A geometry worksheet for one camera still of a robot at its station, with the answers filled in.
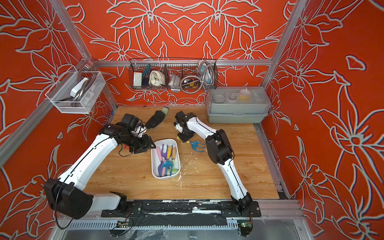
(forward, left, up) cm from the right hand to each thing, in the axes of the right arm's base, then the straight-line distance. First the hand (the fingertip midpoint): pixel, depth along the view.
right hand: (182, 138), depth 98 cm
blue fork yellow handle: (-18, +7, +2) cm, 19 cm away
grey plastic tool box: (+22, -39, +11) cm, 46 cm away
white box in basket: (+23, +27, +31) cm, 48 cm away
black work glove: (+18, +20, 0) cm, 27 cm away
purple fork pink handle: (-12, +10, 0) cm, 16 cm away
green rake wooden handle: (-22, +3, +1) cm, 22 cm away
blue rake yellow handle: (-3, -9, -2) cm, 10 cm away
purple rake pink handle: (-9, +14, 0) cm, 17 cm away
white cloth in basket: (+23, +15, +31) cm, 42 cm away
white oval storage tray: (-15, +16, -1) cm, 22 cm away
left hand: (-15, +14, +16) cm, 26 cm away
